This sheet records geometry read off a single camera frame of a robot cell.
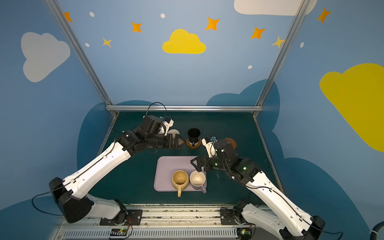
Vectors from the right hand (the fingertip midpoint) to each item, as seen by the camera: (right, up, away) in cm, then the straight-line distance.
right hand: (200, 157), depth 70 cm
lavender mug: (-1, -17, +16) cm, 23 cm away
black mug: (-3, +8, +26) cm, 27 cm away
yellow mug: (-11, -17, +16) cm, 26 cm away
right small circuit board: (+23, -39, +4) cm, 45 cm away
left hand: (-10, +8, +2) cm, 13 cm away
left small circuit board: (-40, -38, +3) cm, 56 cm away
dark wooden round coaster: (-5, +2, +26) cm, 26 cm away
